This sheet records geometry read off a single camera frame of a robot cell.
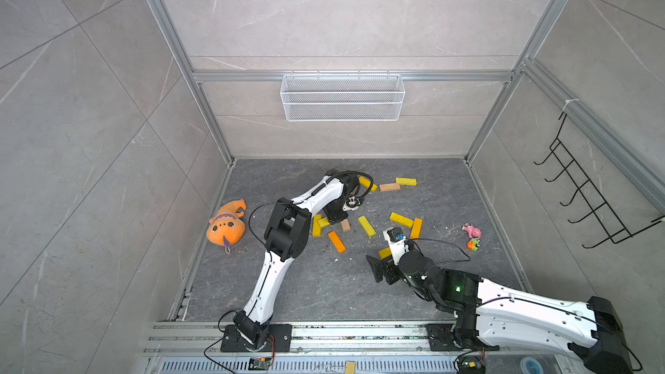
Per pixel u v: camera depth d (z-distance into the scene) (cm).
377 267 64
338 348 73
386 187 108
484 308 49
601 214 65
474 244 90
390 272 65
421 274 52
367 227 96
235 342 72
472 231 95
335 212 88
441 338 73
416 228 96
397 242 62
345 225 96
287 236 59
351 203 90
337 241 93
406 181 111
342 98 100
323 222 94
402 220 98
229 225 87
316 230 95
